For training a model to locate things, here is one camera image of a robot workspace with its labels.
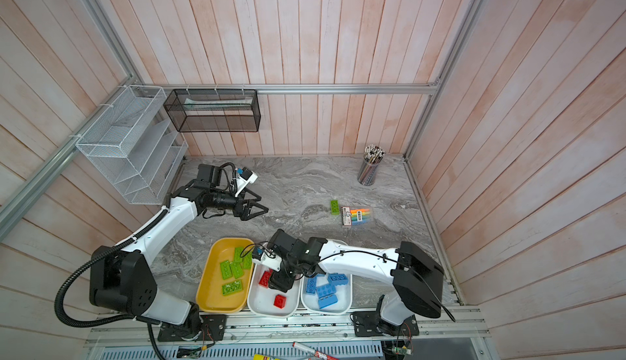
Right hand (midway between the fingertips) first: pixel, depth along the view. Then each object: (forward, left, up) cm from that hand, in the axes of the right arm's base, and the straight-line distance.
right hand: (275, 271), depth 77 cm
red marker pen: (-20, -13, -7) cm, 25 cm away
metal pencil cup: (+44, -35, -1) cm, 56 cm away
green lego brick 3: (+2, +19, -7) cm, 20 cm away
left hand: (+17, +5, +11) cm, 21 cm away
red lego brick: (0, +4, -7) cm, 8 cm away
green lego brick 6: (-4, +15, -7) cm, 17 cm away
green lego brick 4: (+9, +16, -7) cm, 20 cm away
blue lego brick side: (0, -20, -5) cm, 21 cm away
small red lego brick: (-7, -1, -6) cm, 10 cm away
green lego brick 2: (+5, +12, -7) cm, 15 cm away
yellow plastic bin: (-6, +22, -7) cm, 24 cm away
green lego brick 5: (+30, -21, -8) cm, 37 cm away
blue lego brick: (-3, -16, -7) cm, 18 cm away
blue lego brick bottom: (-2, -12, -5) cm, 13 cm away
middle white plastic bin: (-7, +5, -7) cm, 11 cm away
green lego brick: (+3, +15, -8) cm, 18 cm away
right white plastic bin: (-8, -22, -8) cm, 24 cm away
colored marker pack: (+25, -30, -8) cm, 40 cm away
